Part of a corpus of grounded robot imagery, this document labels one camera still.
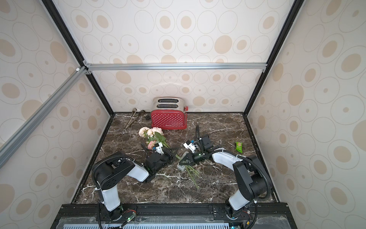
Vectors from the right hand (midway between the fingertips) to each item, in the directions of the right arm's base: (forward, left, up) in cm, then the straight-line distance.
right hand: (186, 162), depth 82 cm
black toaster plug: (+40, +33, -6) cm, 52 cm away
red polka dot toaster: (+32, +13, +8) cm, 35 cm away
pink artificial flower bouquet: (+16, +21, +3) cm, 26 cm away
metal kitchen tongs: (+45, +40, -5) cm, 60 cm away
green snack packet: (+18, -36, -9) cm, 41 cm away
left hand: (+7, +2, +4) cm, 9 cm away
